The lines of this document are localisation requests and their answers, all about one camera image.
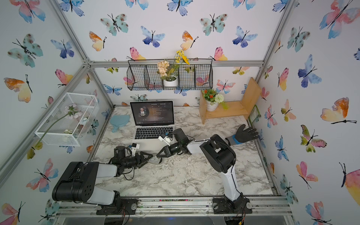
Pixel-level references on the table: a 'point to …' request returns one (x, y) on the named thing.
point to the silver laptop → (151, 119)
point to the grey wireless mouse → (155, 160)
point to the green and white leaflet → (254, 114)
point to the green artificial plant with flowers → (210, 95)
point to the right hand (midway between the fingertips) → (158, 155)
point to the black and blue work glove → (242, 135)
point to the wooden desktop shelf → (245, 106)
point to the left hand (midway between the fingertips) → (152, 157)
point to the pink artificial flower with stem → (71, 109)
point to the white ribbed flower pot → (211, 106)
